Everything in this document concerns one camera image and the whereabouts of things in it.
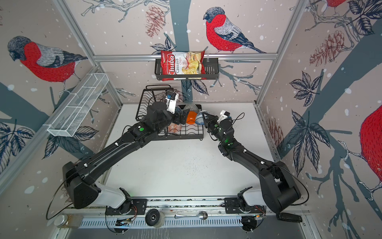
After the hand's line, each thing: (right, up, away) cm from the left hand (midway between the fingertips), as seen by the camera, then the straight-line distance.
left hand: (183, 104), depth 71 cm
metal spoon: (+10, -56, +1) cm, 56 cm away
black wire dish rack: (-20, +9, +27) cm, 34 cm away
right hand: (+8, -4, +7) cm, 11 cm away
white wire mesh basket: (-58, +3, +10) cm, 59 cm away
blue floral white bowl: (+8, -7, +8) cm, 14 cm away
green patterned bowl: (+4, +1, +39) cm, 39 cm away
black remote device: (+51, -54, -2) cm, 74 cm away
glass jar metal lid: (-52, -50, -9) cm, 73 cm away
